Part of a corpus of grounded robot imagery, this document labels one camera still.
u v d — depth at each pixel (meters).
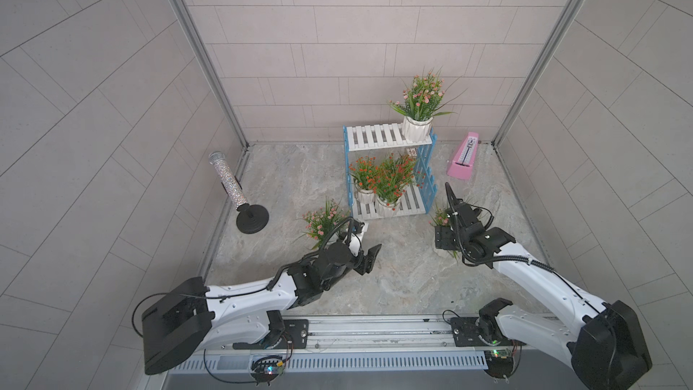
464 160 1.00
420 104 0.72
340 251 0.59
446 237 0.75
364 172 0.88
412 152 1.12
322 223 0.81
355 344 0.71
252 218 0.91
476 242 0.58
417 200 0.96
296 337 0.71
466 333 0.71
